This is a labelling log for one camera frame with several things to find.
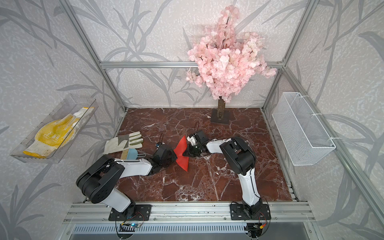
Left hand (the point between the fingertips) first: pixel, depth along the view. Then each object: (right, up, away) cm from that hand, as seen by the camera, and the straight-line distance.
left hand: (178, 155), depth 93 cm
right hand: (+3, +1, +1) cm, 3 cm away
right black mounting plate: (+33, -24, -20) cm, 45 cm away
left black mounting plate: (-15, -24, -21) cm, 35 cm away
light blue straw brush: (-31, 0, +1) cm, 31 cm away
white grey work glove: (-39, +7, +6) cm, 40 cm away
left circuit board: (-18, -28, -23) cm, 40 cm away
